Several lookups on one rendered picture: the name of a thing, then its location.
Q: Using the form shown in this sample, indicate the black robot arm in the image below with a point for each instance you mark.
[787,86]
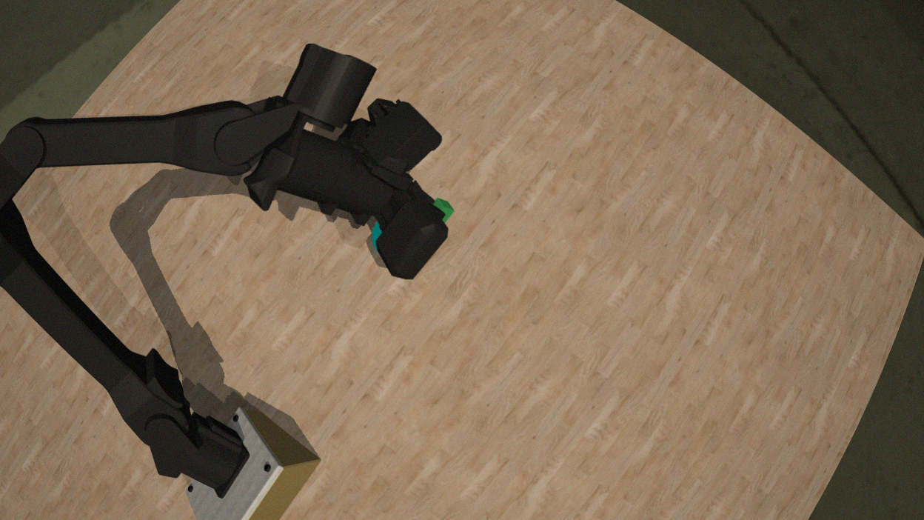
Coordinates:
[225,138]

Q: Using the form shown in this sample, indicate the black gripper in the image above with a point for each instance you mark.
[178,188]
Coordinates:
[412,227]

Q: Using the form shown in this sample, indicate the cyan circle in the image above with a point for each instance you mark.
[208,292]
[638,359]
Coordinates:
[375,234]

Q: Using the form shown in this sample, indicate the green rectangular bar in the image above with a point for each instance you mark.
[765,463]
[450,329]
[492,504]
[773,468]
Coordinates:
[445,207]

